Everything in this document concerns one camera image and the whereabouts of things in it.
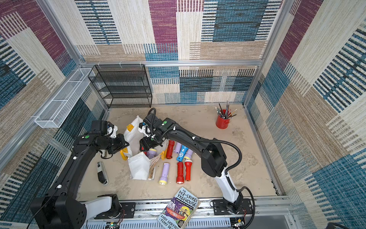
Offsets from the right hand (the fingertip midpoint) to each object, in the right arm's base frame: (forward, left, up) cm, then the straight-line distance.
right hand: (149, 148), depth 80 cm
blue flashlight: (+2, -18, -11) cm, 21 cm away
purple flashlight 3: (+1, 0, -7) cm, 7 cm away
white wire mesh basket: (+9, +43, +20) cm, 48 cm away
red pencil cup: (+22, -45, -2) cm, 50 cm away
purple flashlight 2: (+1, -22, -11) cm, 25 cm away
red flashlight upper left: (+5, -10, -12) cm, 16 cm away
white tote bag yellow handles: (-8, +5, -7) cm, 12 cm away
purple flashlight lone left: (-13, -8, -11) cm, 19 cm away
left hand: (+2, +10, +3) cm, 11 cm away
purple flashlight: (+6, -15, -11) cm, 20 cm away
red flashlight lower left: (-12, -17, -12) cm, 24 cm away
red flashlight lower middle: (-6, -22, -11) cm, 25 cm away
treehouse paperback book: (-28, -17, -12) cm, 35 cm away
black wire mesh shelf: (+50, +26, +5) cm, 57 cm away
